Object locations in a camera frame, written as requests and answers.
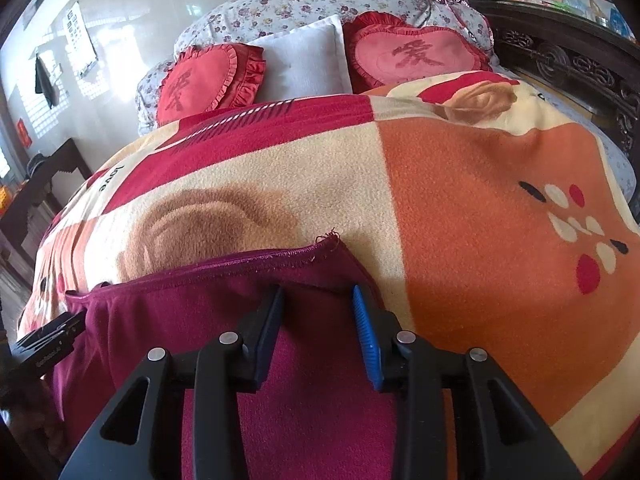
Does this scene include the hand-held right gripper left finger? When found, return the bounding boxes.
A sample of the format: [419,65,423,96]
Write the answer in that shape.
[60,285,287,480]

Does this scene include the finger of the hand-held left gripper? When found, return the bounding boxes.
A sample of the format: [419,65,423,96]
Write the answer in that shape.
[0,310,87,386]

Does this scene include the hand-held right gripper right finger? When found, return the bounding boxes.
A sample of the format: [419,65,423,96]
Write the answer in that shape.
[351,285,583,480]

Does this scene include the maroon knit sweater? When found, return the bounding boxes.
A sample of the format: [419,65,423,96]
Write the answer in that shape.
[52,236,451,480]

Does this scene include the dark wooden side table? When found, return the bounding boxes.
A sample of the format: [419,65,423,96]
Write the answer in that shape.
[0,137,94,261]

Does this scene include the patchwork rose print blanket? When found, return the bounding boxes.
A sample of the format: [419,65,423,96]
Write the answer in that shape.
[17,71,640,480]

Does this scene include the dark hanging cloth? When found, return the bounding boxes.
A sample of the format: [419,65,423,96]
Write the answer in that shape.
[33,55,61,109]

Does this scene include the red heart-shaped ruffled pillow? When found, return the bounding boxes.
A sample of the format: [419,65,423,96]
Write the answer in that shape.
[342,10,493,95]
[156,42,266,125]

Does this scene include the white pillow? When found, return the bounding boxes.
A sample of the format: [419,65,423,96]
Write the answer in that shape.
[246,15,353,102]

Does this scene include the floral bed sheet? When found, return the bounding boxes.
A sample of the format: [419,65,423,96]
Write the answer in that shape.
[599,135,639,202]

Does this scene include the floral patterned pillows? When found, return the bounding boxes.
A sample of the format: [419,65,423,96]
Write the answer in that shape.
[135,0,501,136]

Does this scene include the wall calendar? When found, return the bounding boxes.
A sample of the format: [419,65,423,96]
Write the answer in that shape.
[64,1,99,79]

